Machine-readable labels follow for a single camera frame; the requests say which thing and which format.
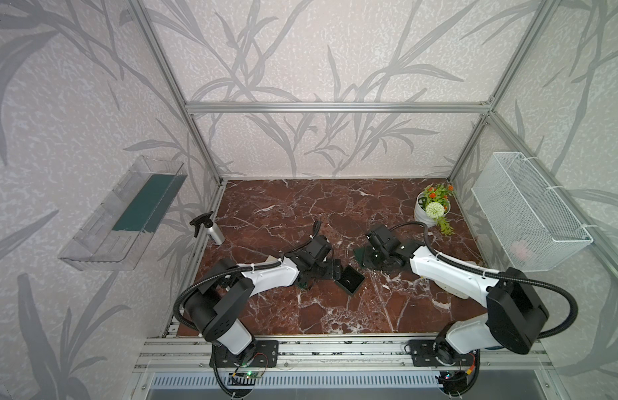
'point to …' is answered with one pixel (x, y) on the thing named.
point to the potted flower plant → (432, 204)
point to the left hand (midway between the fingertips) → (336, 272)
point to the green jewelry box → (364, 257)
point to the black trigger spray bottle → (213, 230)
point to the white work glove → (470, 262)
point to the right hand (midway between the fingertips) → (362, 258)
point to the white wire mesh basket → (531, 228)
